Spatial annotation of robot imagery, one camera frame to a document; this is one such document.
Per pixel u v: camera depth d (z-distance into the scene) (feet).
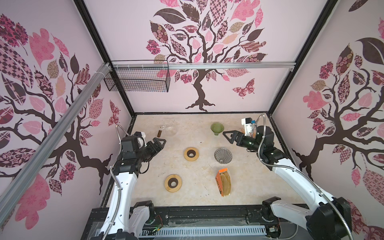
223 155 3.02
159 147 2.19
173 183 2.79
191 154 3.18
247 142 2.18
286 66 3.15
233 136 2.18
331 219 1.26
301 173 1.58
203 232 2.29
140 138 1.99
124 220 1.32
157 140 2.24
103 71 2.67
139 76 3.11
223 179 2.54
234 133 2.16
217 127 3.45
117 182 1.53
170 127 3.59
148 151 2.15
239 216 2.45
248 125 2.28
